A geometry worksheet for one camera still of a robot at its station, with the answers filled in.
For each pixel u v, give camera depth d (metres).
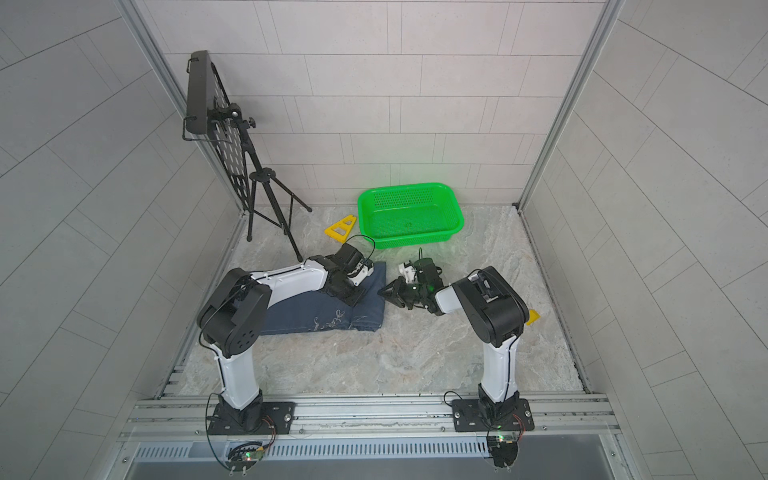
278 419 0.71
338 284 0.80
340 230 1.09
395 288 0.86
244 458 0.65
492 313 0.50
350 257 0.76
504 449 0.66
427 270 0.79
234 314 0.49
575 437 0.72
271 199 0.93
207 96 0.65
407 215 1.12
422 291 0.79
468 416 0.71
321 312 0.89
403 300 0.84
